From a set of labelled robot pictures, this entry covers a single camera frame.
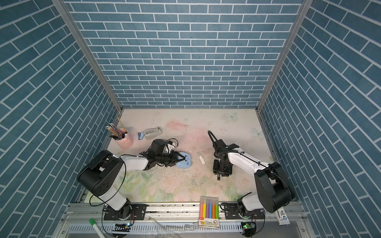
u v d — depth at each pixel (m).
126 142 0.92
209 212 0.73
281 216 0.72
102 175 0.46
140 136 1.02
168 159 0.80
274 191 0.43
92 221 0.71
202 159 0.93
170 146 0.79
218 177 0.85
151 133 1.01
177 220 0.72
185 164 0.86
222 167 0.72
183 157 0.87
